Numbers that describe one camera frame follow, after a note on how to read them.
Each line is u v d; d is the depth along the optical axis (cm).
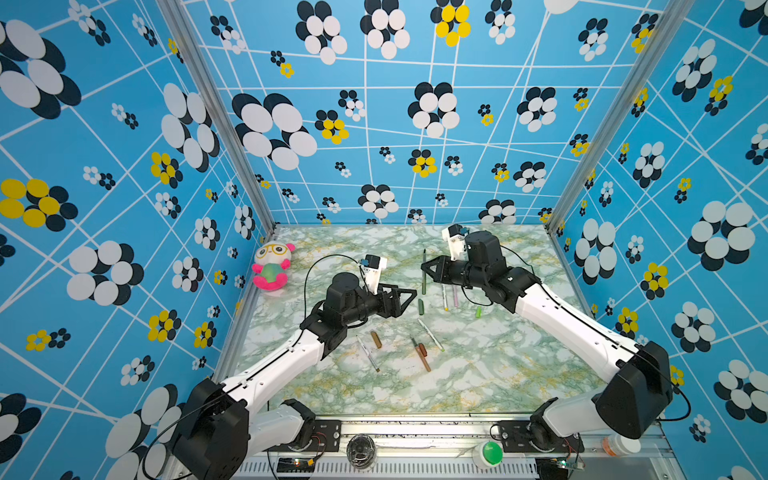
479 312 96
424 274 76
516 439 72
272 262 102
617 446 67
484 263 59
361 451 63
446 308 96
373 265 68
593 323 47
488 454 64
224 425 40
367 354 87
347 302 61
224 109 87
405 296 70
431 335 91
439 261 68
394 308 67
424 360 87
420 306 96
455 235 70
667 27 70
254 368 47
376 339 90
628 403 48
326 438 73
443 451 72
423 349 88
